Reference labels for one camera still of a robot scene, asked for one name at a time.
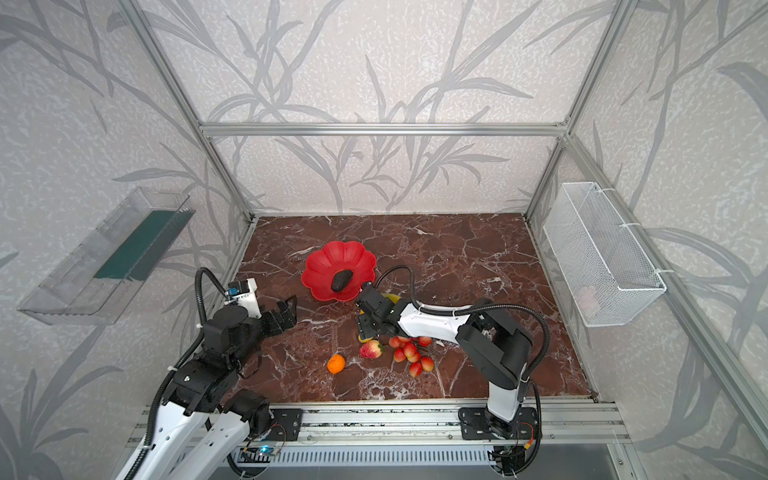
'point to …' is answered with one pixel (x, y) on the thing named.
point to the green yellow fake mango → (364, 340)
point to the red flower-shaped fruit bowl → (323, 265)
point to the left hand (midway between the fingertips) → (288, 292)
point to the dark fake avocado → (341, 280)
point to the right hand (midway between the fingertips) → (368, 313)
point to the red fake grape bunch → (408, 349)
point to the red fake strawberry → (371, 349)
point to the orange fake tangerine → (336, 363)
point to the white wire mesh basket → (608, 273)
